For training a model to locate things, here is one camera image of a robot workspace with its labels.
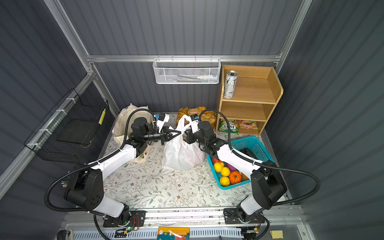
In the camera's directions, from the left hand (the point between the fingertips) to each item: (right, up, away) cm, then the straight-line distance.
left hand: (181, 133), depth 75 cm
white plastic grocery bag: (-2, -13, +8) cm, 15 cm away
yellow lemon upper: (+20, -20, +9) cm, 30 cm away
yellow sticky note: (+45, -46, -7) cm, 65 cm away
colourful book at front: (-3, -47, -5) cm, 47 cm away
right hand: (+2, +1, +7) cm, 7 cm away
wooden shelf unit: (+39, +23, +13) cm, 47 cm away
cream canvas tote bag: (-37, +4, +12) cm, 39 cm away
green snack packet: (+34, +4, +30) cm, 46 cm away
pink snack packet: (+46, +5, +34) cm, 57 cm away
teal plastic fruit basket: (+43, -7, +19) cm, 47 cm away
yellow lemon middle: (+24, -23, +10) cm, 34 cm away
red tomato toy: (+19, -17, +12) cm, 28 cm away
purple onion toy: (+28, -21, +10) cm, 36 cm away
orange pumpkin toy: (+29, -25, +6) cm, 39 cm away
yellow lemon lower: (+23, -27, +6) cm, 36 cm away
